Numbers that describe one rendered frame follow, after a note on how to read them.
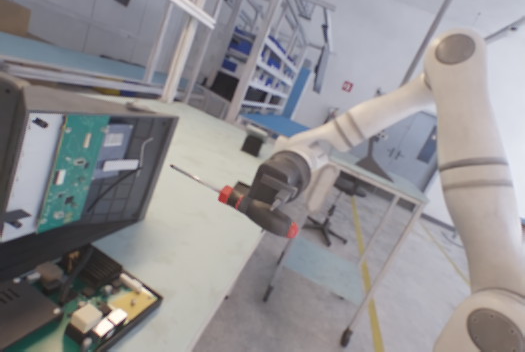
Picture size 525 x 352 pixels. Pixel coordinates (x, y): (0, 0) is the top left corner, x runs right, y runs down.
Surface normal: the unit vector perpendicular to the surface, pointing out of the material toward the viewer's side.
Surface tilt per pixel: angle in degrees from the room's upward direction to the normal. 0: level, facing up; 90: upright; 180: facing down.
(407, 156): 90
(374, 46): 90
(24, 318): 0
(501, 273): 104
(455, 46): 77
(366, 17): 90
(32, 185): 90
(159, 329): 0
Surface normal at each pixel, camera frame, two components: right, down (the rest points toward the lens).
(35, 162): 0.88, 0.43
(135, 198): 0.69, 0.44
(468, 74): -0.32, -0.16
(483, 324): -0.80, -0.17
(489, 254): -0.61, 0.29
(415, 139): -0.23, 0.15
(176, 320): 0.39, -0.89
